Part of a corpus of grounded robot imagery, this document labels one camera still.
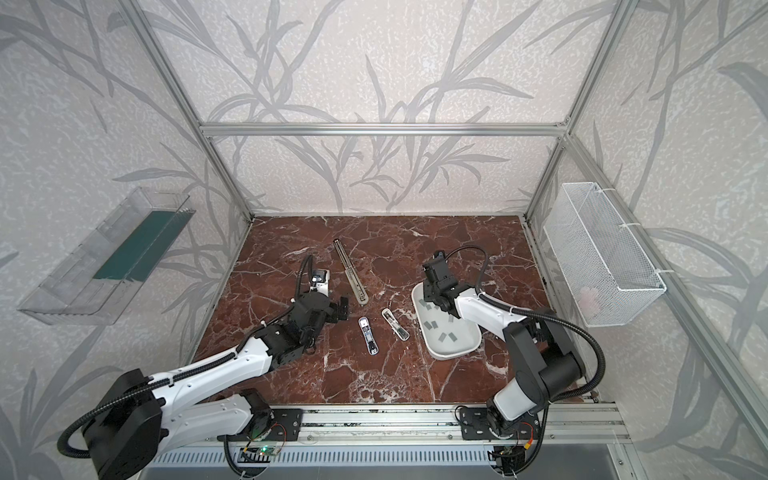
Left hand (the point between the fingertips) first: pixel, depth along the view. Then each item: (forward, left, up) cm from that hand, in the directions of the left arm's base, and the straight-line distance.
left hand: (337, 283), depth 84 cm
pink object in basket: (-8, -64, +8) cm, 65 cm away
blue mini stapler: (-10, -8, -14) cm, 19 cm away
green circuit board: (-38, +13, -13) cm, 42 cm away
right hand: (+7, -29, -7) cm, 31 cm away
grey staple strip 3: (-10, -31, -14) cm, 35 cm away
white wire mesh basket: (-11, -61, +22) cm, 66 cm away
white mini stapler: (-9, -18, -13) cm, 24 cm away
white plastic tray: (-9, -39, -13) cm, 42 cm away
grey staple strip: (-7, -27, -14) cm, 31 cm away
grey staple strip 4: (-10, -34, -14) cm, 38 cm away
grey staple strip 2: (-15, -29, +11) cm, 35 cm away
